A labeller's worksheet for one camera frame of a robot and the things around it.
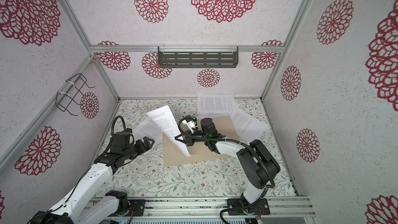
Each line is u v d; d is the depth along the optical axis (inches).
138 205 29.2
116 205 24.3
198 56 36.1
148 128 40.7
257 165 18.4
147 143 29.2
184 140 30.1
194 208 29.6
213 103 46.1
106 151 24.8
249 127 41.0
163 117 30.6
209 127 27.1
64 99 28.7
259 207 28.6
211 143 27.3
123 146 25.4
